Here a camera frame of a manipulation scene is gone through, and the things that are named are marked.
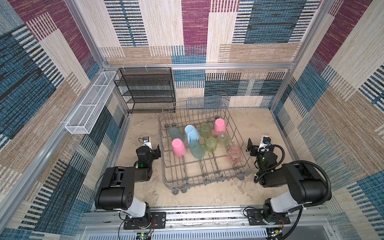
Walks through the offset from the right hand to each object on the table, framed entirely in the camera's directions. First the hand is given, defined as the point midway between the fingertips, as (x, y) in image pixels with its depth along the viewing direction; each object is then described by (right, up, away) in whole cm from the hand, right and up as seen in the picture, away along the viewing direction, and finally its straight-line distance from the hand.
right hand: (257, 140), depth 90 cm
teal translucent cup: (-49, +5, +2) cm, 50 cm away
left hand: (-64, -2, +4) cm, 64 cm away
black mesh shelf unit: (-72, +35, +21) cm, 82 cm away
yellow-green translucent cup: (-20, +1, -1) cm, 20 cm away
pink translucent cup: (-15, -8, -5) cm, 18 cm away
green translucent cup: (-31, +6, +5) cm, 32 cm away
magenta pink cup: (-46, -3, -4) cm, 46 cm away
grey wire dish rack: (-45, -18, -5) cm, 49 cm away
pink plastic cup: (-21, +9, +4) cm, 23 cm away
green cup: (-27, -2, +1) cm, 28 cm away
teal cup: (-36, -5, -3) cm, 36 cm away
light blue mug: (-39, +4, +2) cm, 39 cm away
